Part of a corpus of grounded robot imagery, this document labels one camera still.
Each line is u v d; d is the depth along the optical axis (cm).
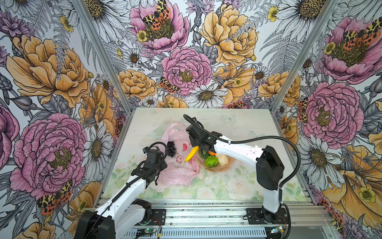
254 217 73
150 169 61
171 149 94
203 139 65
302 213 78
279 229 71
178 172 81
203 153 89
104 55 89
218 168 88
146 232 71
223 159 86
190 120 75
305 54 88
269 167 48
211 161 85
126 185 52
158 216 75
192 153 83
